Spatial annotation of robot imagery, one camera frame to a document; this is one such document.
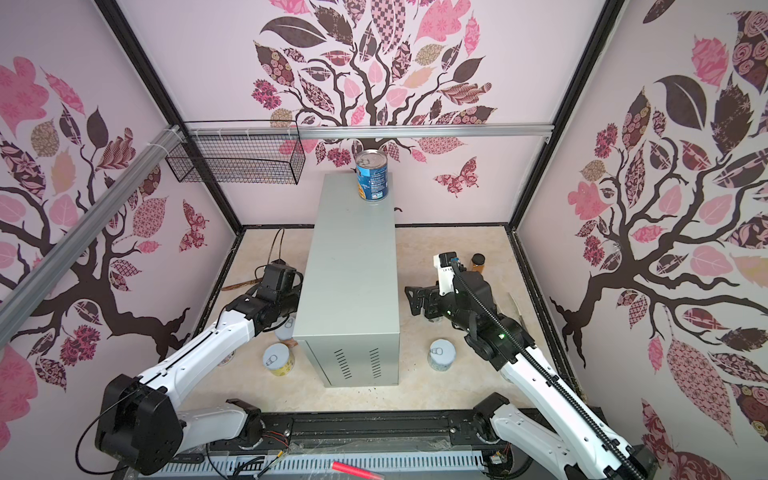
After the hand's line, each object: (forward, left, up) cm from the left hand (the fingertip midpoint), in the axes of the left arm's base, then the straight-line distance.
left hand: (306, 298), depth 85 cm
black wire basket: (+42, +23, +22) cm, 53 cm away
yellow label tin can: (-15, +7, -7) cm, 18 cm away
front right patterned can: (-14, -39, -7) cm, 42 cm away
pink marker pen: (-40, -17, -12) cm, 45 cm away
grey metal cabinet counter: (-15, -16, +22) cm, 31 cm away
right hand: (-4, -33, +15) cm, 36 cm away
